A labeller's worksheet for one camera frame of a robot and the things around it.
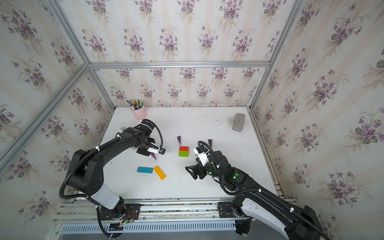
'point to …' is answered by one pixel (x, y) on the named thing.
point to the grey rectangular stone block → (238, 122)
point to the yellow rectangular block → (160, 173)
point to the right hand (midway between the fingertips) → (194, 164)
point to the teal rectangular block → (145, 169)
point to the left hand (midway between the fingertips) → (149, 146)
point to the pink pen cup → (140, 114)
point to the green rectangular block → (183, 153)
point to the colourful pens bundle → (135, 105)
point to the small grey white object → (122, 128)
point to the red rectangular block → (184, 148)
